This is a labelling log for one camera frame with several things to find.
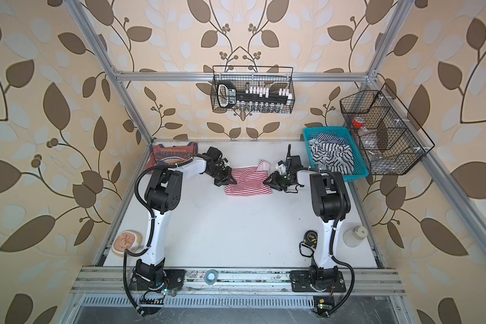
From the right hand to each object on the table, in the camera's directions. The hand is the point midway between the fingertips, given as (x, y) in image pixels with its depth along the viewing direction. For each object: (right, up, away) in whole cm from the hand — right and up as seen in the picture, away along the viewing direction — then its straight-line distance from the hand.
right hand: (266, 184), depth 101 cm
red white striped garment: (-8, +1, +1) cm, 9 cm away
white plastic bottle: (+32, -18, -24) cm, 44 cm away
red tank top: (-53, +15, +11) cm, 56 cm away
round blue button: (-23, -33, -25) cm, 47 cm away
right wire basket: (+43, +20, -28) cm, 55 cm away
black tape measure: (+15, -24, -19) cm, 34 cm away
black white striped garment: (+36, +15, +6) cm, 39 cm away
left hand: (-16, +2, 0) cm, 17 cm away
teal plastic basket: (+46, +8, -3) cm, 47 cm away
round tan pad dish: (-58, -21, -19) cm, 64 cm away
